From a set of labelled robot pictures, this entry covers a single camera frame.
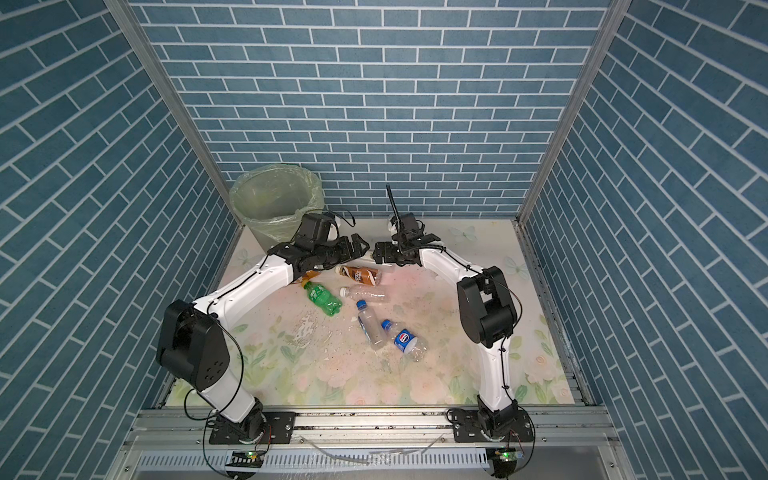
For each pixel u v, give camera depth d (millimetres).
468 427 735
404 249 746
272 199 1029
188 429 753
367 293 1010
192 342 458
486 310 539
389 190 778
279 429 728
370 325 909
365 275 971
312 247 667
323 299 937
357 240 788
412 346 861
